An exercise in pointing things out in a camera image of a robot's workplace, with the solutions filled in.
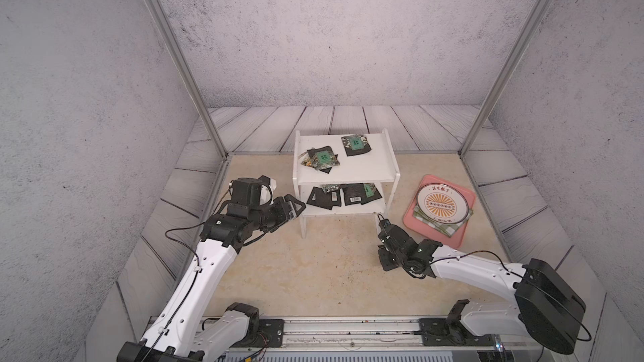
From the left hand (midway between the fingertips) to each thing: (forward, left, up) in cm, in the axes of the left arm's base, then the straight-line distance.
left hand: (303, 210), depth 72 cm
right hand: (-4, -26, -21) cm, 34 cm away
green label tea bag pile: (+12, -6, +8) cm, 16 cm away
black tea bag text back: (+11, -16, -8) cm, 21 cm away
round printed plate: (+17, -53, -23) cm, 60 cm away
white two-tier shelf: (+7, -13, +7) cm, 16 cm away
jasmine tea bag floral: (+18, -16, +9) cm, 25 cm away
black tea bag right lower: (+12, -22, -9) cm, 26 cm away
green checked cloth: (+5, -51, -23) cm, 57 cm away
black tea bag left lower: (+10, -7, -8) cm, 15 cm away
